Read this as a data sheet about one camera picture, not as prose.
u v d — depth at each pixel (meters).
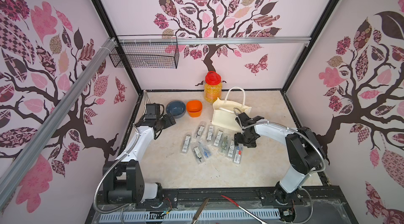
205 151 0.89
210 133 0.95
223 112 0.79
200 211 0.71
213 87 1.06
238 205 0.71
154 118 0.66
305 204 0.72
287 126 0.53
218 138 0.92
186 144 0.90
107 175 0.39
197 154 0.87
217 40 0.92
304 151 0.47
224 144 0.90
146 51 0.95
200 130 0.97
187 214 0.70
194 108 1.04
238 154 0.87
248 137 0.77
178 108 1.06
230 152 0.87
